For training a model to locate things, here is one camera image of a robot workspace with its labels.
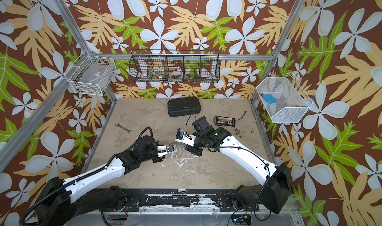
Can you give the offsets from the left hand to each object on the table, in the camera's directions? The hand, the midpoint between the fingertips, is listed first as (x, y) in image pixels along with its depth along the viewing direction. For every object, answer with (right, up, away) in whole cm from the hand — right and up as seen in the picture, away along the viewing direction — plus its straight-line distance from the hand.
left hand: (167, 144), depth 82 cm
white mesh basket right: (+66, +25, +2) cm, 70 cm away
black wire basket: (+2, +49, +16) cm, 52 cm away
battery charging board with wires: (+35, +12, +23) cm, 43 cm away
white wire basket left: (-46, +40, +4) cm, 61 cm away
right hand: (+11, +1, -6) cm, 12 cm away
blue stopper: (+5, +6, +20) cm, 21 cm away
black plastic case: (+8, +22, +25) cm, 34 cm away
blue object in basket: (+59, +26, +3) cm, 65 cm away
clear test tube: (+9, -1, -7) cm, 12 cm away
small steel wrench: (-31, +6, +20) cm, 37 cm away
